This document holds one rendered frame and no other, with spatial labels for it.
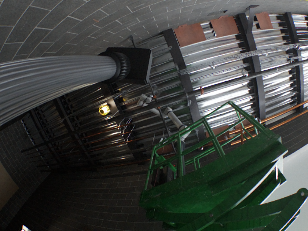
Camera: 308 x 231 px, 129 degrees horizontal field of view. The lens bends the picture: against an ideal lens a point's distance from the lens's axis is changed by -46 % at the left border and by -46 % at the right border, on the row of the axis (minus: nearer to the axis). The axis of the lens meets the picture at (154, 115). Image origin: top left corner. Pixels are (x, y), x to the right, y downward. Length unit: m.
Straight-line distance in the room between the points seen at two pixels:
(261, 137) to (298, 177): 2.24
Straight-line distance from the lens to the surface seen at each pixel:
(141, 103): 2.68
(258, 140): 1.34
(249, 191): 1.19
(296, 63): 3.70
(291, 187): 3.24
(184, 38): 3.21
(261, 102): 3.85
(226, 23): 3.58
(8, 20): 1.11
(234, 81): 2.59
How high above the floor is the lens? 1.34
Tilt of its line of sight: 67 degrees up
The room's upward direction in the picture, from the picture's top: 18 degrees clockwise
